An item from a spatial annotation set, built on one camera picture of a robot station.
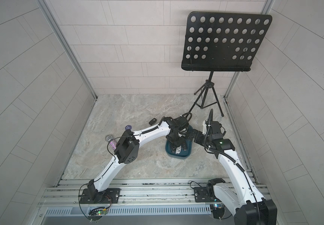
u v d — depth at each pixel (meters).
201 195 0.72
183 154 0.85
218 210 0.68
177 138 0.79
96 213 0.66
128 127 0.98
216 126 0.60
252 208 0.37
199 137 0.69
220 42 0.67
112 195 0.71
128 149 0.55
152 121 1.01
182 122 0.72
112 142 0.87
